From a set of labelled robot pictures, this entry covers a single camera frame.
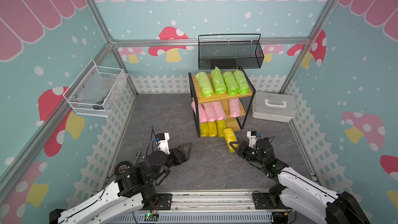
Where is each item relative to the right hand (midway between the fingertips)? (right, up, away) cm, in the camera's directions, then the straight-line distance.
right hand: (230, 144), depth 81 cm
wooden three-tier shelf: (+7, +9, +22) cm, 25 cm away
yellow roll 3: (0, +3, +3) cm, 5 cm away
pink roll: (-14, +15, 0) cm, 21 cm away
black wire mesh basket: (+2, +54, +14) cm, 56 cm away
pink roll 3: (-5, +16, +1) cm, 17 cm away
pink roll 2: (-11, +17, +2) cm, 20 cm away
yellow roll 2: (-3, +7, +16) cm, 18 cm away
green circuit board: (-39, -33, -8) cm, 51 cm away
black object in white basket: (-61, +19, -12) cm, 65 cm away
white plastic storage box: (+31, +20, +17) cm, 40 cm away
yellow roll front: (-8, +6, +16) cm, 19 cm away
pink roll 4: (+3, +19, +5) cm, 20 cm away
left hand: (-21, 0, -12) cm, 24 cm away
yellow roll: (-14, +6, +14) cm, 20 cm away
